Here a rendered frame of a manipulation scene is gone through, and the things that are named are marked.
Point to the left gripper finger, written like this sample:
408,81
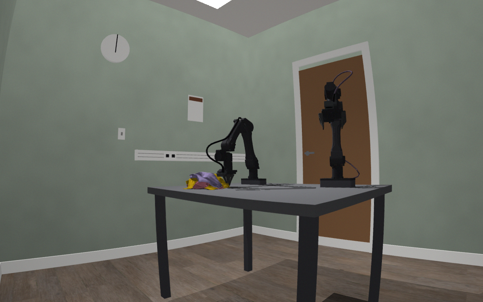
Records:
321,120
343,119

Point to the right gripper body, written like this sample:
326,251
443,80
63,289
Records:
228,168

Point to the yellow cloth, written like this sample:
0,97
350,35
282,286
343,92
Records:
191,182

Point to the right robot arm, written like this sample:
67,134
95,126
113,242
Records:
245,127

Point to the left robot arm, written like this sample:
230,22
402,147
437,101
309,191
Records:
337,160

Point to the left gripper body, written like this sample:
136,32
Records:
330,114

